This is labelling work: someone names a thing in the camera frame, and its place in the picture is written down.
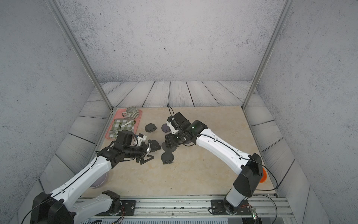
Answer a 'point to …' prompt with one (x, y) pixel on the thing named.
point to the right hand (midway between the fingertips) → (170, 141)
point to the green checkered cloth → (121, 124)
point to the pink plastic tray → (118, 115)
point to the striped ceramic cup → (132, 112)
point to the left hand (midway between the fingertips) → (158, 153)
